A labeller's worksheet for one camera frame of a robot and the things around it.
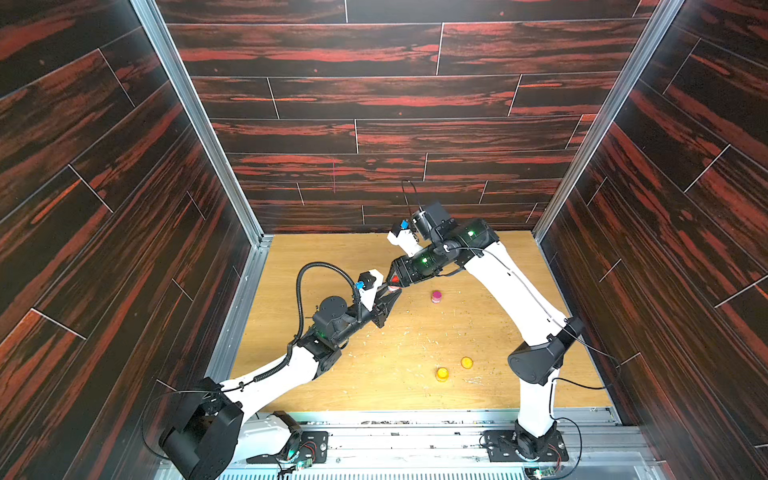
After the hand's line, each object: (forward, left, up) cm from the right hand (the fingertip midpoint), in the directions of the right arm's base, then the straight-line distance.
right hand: (401, 275), depth 75 cm
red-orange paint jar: (-5, +2, +1) cm, 6 cm away
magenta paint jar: (+10, -13, -24) cm, 29 cm away
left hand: (-4, +1, -1) cm, 4 cm away
